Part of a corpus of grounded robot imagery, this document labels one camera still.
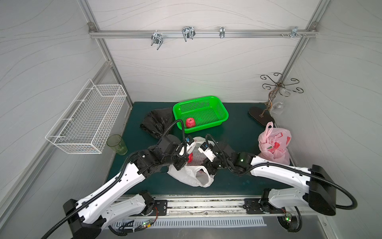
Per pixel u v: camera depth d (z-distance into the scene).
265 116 1.08
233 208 0.75
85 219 0.37
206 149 0.67
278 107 0.88
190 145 0.61
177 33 0.77
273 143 0.84
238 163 0.57
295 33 0.77
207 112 1.15
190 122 1.01
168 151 0.52
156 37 0.77
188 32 0.77
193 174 0.65
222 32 0.78
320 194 0.39
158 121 1.02
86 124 0.69
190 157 0.86
